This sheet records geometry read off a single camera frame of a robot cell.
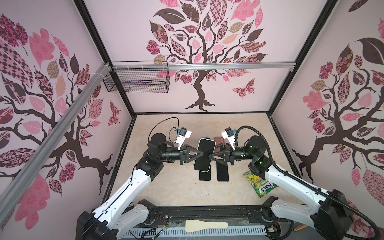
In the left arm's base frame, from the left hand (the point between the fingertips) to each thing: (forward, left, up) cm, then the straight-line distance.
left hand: (202, 157), depth 63 cm
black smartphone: (+3, -3, -30) cm, 30 cm away
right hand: (+1, -4, +1) cm, 4 cm away
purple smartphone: (+3, -14, -29) cm, 32 cm away
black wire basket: (+56, +39, +4) cm, 68 cm away
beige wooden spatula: (-22, +2, -30) cm, 37 cm away
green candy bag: (-4, -34, -27) cm, 44 cm away
